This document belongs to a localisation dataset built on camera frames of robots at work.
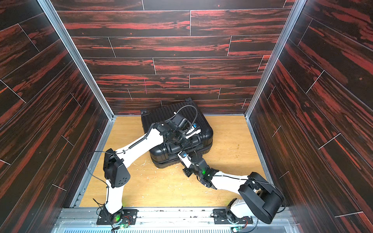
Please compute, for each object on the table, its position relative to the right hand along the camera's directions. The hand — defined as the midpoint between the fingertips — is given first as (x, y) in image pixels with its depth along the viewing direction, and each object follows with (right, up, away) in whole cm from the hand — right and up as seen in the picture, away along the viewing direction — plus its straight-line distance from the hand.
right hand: (184, 159), depth 87 cm
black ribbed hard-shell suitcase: (-12, +4, -10) cm, 16 cm away
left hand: (+5, +11, -5) cm, 13 cm away
